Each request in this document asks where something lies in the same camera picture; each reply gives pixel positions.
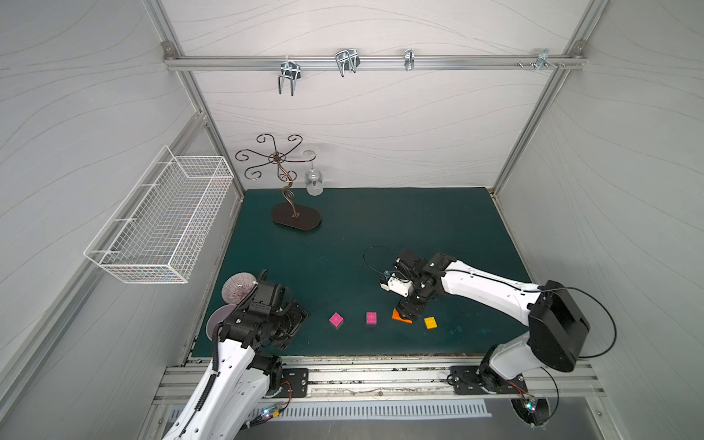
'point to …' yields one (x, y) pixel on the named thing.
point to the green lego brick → (335, 326)
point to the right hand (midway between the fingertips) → (407, 303)
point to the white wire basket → (157, 234)
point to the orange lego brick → (395, 315)
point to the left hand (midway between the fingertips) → (307, 322)
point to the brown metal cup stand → (289, 214)
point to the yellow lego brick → (430, 323)
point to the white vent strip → (342, 410)
